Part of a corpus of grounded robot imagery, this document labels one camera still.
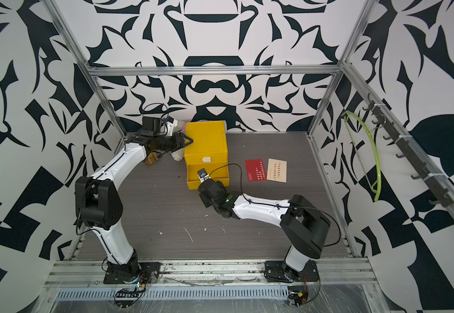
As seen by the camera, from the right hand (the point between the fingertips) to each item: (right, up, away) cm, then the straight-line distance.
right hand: (207, 184), depth 86 cm
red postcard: (+24, +5, +19) cm, 31 cm away
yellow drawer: (+5, +7, -12) cm, 15 cm away
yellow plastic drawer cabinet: (+1, +15, -4) cm, 15 cm away
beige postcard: (+35, +5, +18) cm, 40 cm away
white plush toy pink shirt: (-16, +13, +15) cm, 26 cm away
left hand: (-9, +20, +3) cm, 22 cm away
